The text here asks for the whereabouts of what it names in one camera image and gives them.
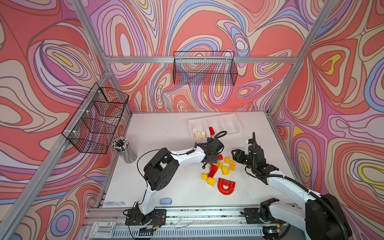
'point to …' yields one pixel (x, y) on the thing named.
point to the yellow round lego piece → (219, 165)
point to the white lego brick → (200, 135)
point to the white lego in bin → (203, 133)
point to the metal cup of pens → (121, 146)
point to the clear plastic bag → (119, 203)
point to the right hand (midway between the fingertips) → (236, 155)
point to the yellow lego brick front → (211, 181)
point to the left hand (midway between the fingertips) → (214, 157)
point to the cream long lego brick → (194, 130)
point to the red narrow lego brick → (213, 169)
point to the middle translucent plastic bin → (218, 122)
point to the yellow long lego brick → (232, 165)
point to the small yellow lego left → (204, 176)
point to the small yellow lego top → (227, 160)
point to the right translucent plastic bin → (231, 124)
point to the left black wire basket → (95, 123)
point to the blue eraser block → (165, 201)
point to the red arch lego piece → (225, 187)
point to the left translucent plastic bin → (198, 129)
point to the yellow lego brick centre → (225, 170)
